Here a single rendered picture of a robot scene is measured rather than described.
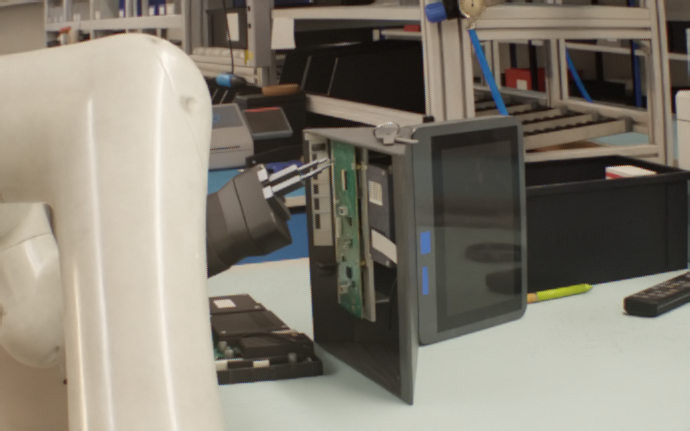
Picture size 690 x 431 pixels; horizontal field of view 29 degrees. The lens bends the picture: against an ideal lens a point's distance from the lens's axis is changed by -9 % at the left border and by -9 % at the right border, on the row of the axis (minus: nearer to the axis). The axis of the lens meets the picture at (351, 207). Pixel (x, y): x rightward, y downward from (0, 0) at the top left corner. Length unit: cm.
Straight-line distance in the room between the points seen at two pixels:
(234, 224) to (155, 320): 50
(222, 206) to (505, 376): 31
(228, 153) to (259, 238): 201
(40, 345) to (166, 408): 59
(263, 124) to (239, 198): 208
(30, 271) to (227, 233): 21
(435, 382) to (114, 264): 46
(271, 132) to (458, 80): 66
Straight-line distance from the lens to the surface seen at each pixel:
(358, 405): 118
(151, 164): 89
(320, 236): 136
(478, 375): 125
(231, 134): 334
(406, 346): 116
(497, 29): 292
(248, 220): 131
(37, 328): 136
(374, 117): 312
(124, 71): 94
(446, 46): 285
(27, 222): 138
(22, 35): 1241
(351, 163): 126
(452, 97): 286
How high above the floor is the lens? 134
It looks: 9 degrees down
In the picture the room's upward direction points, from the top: 3 degrees counter-clockwise
